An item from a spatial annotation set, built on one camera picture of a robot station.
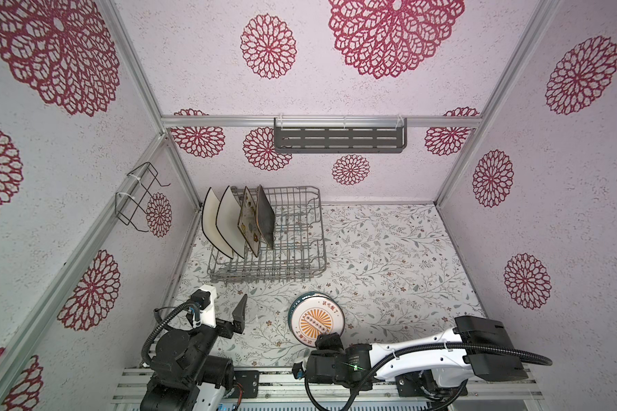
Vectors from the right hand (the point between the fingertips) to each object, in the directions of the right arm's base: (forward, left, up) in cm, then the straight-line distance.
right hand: (320, 336), depth 76 cm
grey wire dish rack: (+37, +10, -6) cm, 39 cm away
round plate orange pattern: (+9, +2, -4) cm, 10 cm away
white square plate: (+36, +34, +11) cm, 50 cm away
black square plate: (+50, +24, -1) cm, 55 cm away
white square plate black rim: (+32, +39, +13) cm, 52 cm away
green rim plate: (+13, +2, -4) cm, 13 cm away
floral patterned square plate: (+36, +27, +10) cm, 46 cm away
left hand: (+3, +23, +18) cm, 30 cm away
